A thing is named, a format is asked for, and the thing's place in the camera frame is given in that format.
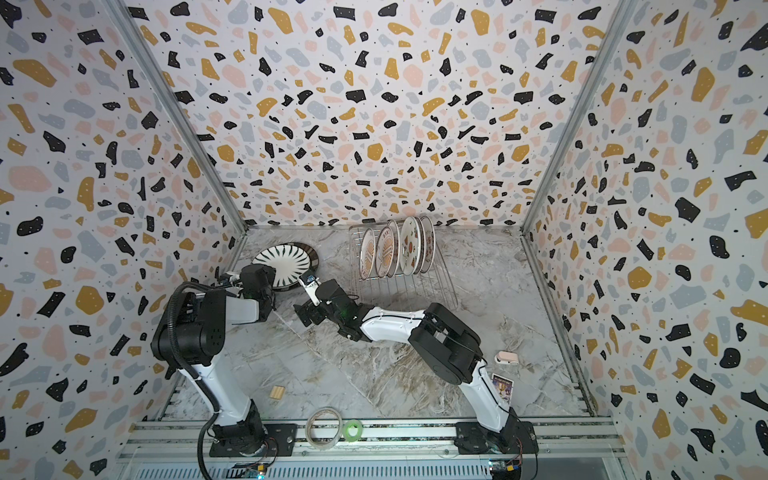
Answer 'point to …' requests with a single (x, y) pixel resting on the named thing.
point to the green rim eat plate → (410, 246)
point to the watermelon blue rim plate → (422, 245)
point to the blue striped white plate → (289, 262)
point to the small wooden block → (277, 392)
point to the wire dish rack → (432, 289)
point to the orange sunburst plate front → (367, 253)
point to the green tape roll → (353, 422)
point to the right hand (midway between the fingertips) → (300, 291)
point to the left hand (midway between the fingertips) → (264, 263)
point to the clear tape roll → (308, 433)
